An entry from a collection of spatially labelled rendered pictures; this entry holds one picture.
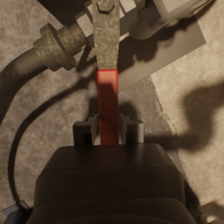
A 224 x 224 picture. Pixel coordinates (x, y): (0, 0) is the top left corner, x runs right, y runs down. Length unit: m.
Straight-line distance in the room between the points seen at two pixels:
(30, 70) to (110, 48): 0.10
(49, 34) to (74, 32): 0.03
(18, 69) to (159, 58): 0.54
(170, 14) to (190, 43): 0.51
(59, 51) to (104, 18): 0.06
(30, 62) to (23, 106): 0.54
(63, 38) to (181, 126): 0.63
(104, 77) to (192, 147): 0.70
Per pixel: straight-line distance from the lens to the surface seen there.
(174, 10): 0.20
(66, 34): 0.20
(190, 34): 0.72
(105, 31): 0.17
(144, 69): 0.65
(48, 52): 0.20
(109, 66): 0.17
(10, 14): 0.76
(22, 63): 0.21
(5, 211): 1.07
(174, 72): 0.69
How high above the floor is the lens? 0.64
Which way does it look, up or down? 75 degrees down
